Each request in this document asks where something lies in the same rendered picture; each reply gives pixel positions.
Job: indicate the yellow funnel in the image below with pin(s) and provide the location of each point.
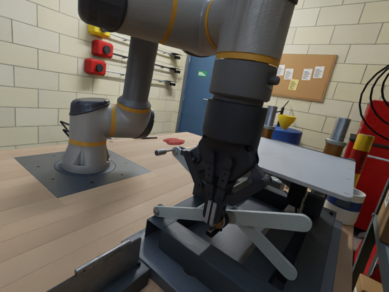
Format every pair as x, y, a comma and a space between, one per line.
286, 120

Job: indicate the cork notice board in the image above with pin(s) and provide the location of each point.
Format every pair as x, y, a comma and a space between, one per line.
328, 82

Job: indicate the blue door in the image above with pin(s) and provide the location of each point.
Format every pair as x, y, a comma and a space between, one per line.
194, 100

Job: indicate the orange flanged bush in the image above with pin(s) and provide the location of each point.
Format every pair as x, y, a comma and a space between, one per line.
221, 225

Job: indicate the dark grey mounting plate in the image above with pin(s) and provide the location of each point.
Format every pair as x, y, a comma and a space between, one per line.
36, 170

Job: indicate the red wall-mounted tool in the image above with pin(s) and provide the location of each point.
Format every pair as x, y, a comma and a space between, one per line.
94, 66
101, 48

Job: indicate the red rag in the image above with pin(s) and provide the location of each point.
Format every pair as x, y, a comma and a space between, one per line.
174, 141

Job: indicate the black thin rod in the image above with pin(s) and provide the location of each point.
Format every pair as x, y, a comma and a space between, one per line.
284, 111

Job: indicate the grey spring damper post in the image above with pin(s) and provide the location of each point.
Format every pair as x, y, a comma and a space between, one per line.
270, 121
338, 133

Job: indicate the white mug blue band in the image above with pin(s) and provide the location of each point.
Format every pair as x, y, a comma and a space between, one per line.
346, 212

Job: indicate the green door sign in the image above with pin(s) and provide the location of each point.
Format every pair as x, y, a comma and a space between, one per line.
202, 73

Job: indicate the grey selector lever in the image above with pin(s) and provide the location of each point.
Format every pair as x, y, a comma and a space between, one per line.
165, 151

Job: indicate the blue drum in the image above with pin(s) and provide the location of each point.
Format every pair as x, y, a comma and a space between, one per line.
287, 136

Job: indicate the dark grey seat suspension base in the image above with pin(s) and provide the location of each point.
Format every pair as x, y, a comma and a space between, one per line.
188, 252

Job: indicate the light grey seat top plate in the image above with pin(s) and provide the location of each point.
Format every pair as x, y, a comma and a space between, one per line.
304, 164

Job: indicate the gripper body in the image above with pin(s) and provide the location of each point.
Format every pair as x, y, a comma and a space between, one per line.
234, 127

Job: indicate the dark grey metal tray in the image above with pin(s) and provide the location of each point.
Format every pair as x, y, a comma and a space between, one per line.
100, 279

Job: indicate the yellow and red cylinder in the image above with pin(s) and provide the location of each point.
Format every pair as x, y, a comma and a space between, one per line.
363, 146

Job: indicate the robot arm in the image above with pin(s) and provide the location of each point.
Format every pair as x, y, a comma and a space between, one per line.
243, 27

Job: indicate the grey metal shelf unit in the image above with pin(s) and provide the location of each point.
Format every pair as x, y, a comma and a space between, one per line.
369, 240

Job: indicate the red tool cabinet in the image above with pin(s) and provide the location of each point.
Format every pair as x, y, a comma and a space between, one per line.
377, 170

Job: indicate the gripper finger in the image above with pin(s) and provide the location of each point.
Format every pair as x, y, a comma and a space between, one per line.
209, 182
225, 182

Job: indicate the brown cardboard box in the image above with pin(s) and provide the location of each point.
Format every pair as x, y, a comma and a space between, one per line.
384, 221
367, 285

